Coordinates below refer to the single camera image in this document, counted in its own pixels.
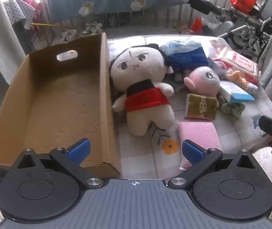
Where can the grey cloth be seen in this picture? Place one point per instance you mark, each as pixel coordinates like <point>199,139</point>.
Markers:
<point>176,81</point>

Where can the black-haired plush doll red shirt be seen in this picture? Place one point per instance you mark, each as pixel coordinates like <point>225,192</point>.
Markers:
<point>136,62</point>

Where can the yellow stick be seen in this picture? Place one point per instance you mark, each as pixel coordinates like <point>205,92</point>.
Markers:
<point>45,25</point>

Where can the black padded armrest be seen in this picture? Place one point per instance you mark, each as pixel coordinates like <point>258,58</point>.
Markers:
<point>202,4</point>

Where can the orange knitted toy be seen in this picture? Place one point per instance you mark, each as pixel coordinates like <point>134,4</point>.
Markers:
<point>236,75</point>

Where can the pink plush doll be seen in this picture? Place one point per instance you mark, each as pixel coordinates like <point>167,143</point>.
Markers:
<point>202,78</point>

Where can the pink sponge pad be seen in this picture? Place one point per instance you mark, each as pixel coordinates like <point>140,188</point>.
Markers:
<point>197,133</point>

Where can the blue towel in plastic bag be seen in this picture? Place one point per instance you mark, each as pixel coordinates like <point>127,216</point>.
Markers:
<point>188,57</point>

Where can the brown plush toy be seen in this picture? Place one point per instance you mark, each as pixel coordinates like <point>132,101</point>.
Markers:
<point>181,27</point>

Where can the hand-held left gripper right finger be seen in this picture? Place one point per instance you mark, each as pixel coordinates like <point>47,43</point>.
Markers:
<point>193,151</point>

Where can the white shoes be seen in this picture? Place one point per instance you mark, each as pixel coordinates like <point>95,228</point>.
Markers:
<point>66,35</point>

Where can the polka dot cloth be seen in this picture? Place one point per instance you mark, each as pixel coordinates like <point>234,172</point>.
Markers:
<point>19,10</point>

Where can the brown cardboard box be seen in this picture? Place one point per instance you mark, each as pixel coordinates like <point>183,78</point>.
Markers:
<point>55,100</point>

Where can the white sandals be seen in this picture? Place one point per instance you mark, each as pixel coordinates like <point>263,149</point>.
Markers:
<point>91,27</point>

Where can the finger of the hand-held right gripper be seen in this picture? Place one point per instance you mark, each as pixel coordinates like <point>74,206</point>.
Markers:
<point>268,124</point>

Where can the white fluffy rug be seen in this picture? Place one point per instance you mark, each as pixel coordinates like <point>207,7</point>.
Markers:
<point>269,183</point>

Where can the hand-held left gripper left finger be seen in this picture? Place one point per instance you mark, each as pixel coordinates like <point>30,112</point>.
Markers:
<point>80,150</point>

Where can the small red bag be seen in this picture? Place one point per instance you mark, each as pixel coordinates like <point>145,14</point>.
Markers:
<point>196,25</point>

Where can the checked bed sheet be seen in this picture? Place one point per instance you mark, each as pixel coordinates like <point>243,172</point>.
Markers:
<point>221,133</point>

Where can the green knitted cloth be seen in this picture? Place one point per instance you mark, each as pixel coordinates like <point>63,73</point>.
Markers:
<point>233,108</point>

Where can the olive green towel packet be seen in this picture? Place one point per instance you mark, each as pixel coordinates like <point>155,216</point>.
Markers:
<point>201,107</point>

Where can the white and blue packet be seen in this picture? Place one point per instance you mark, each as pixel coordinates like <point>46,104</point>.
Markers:
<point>233,90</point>

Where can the folded wheelchair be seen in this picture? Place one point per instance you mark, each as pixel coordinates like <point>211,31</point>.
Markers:
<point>252,23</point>

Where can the metal railing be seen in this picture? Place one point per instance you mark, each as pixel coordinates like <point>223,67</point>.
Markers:
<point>166,16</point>

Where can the black chair frame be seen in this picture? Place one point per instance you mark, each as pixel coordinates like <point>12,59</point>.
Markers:
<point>21,35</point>

